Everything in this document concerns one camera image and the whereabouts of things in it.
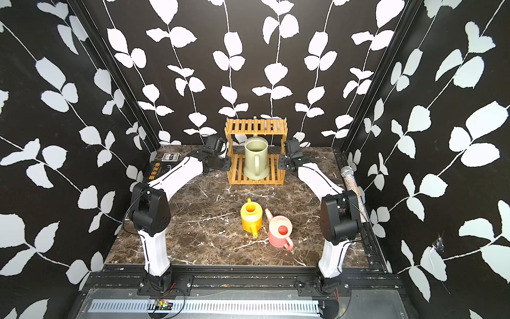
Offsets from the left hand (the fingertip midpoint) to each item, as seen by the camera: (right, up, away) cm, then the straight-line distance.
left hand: (229, 159), depth 94 cm
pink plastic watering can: (+23, -28, -16) cm, 40 cm away
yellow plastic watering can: (+11, -24, -13) cm, 29 cm away
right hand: (+26, +1, 0) cm, 26 cm away
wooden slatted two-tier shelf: (+4, +13, -4) cm, 14 cm away
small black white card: (-38, +2, +20) cm, 43 cm away
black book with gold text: (-41, -5, +14) cm, 44 cm away
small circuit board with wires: (-20, -54, -24) cm, 62 cm away
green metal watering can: (+13, 0, -6) cm, 15 cm away
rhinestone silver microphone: (+50, -6, -16) cm, 53 cm away
